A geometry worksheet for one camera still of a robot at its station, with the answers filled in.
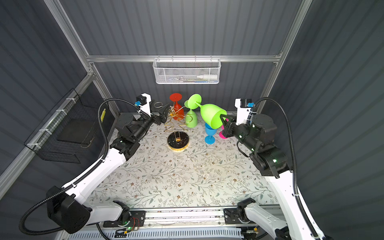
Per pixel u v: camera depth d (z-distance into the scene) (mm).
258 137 423
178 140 1020
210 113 558
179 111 828
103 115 842
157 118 602
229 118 520
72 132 670
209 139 1027
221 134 1081
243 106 475
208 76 895
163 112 608
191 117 885
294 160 403
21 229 365
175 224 727
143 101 559
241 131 510
